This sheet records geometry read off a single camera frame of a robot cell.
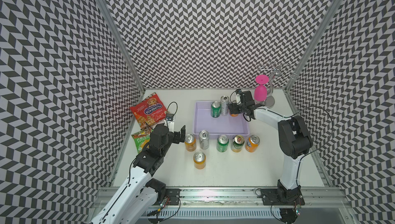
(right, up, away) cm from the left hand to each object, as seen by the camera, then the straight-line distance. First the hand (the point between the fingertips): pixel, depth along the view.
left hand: (174, 126), depth 77 cm
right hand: (+35, +9, +23) cm, 42 cm away
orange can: (+8, -10, +4) cm, 13 cm away
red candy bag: (-21, +6, +24) cm, 32 cm away
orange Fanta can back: (+35, +3, +25) cm, 43 cm away
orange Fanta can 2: (+41, -10, +5) cm, 43 cm away
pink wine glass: (+50, +19, +16) cm, 55 cm away
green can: (+25, -10, +6) cm, 28 cm away
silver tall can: (+15, -8, +2) cm, 17 cm away
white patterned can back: (+28, +11, +18) cm, 35 cm away
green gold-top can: (+33, -10, +5) cm, 35 cm away
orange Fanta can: (+13, -16, 0) cm, 21 cm away
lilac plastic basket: (+30, -3, +22) cm, 37 cm away
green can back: (+22, +7, +20) cm, 31 cm away
